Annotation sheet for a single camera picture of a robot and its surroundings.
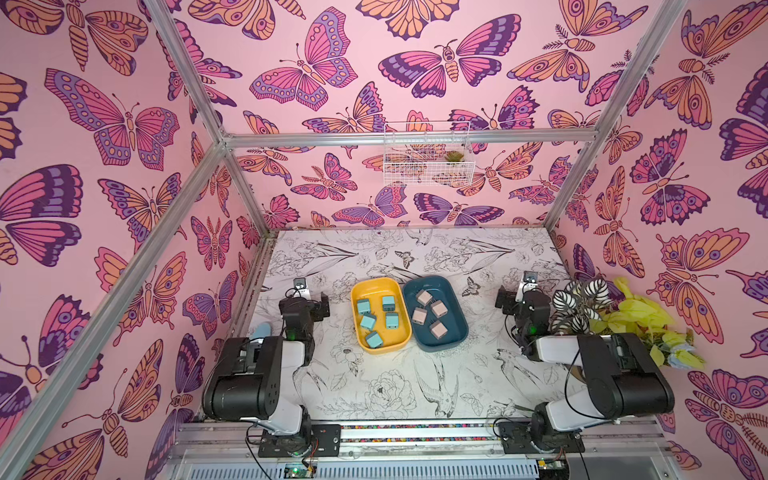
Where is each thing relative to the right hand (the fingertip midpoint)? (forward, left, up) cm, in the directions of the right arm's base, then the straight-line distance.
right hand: (522, 287), depth 93 cm
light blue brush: (-12, +81, -9) cm, 82 cm away
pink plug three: (-7, +32, -6) cm, 33 cm away
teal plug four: (-9, +48, -6) cm, 49 cm away
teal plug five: (-15, +45, -7) cm, 48 cm away
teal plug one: (-4, +50, -6) cm, 50 cm away
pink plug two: (-4, +25, -6) cm, 26 cm away
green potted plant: (-15, -9, +15) cm, 23 cm away
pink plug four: (-12, +26, -6) cm, 29 cm away
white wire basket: (+35, +28, +25) cm, 51 cm away
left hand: (-2, +66, -1) cm, 66 cm away
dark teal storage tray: (+1, +22, -3) cm, 22 cm away
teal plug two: (-3, +42, -6) cm, 42 cm away
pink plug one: (-1, +30, -6) cm, 30 cm away
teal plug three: (-9, +40, -6) cm, 42 cm away
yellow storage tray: (-6, +44, -7) cm, 45 cm away
